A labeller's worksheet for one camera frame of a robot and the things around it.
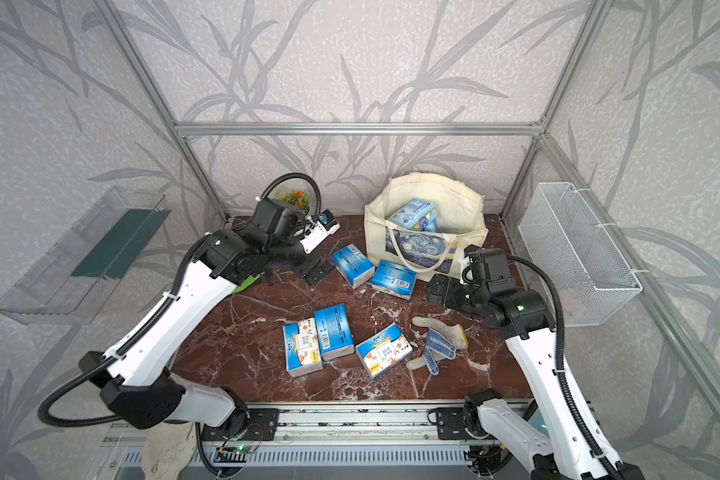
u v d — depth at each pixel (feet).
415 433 2.39
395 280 3.07
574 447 1.20
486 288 1.62
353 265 3.13
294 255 1.89
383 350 2.59
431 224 3.17
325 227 1.92
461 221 3.16
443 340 2.84
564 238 2.22
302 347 2.63
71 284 2.08
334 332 2.71
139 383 1.31
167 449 2.28
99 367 1.24
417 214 3.06
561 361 1.32
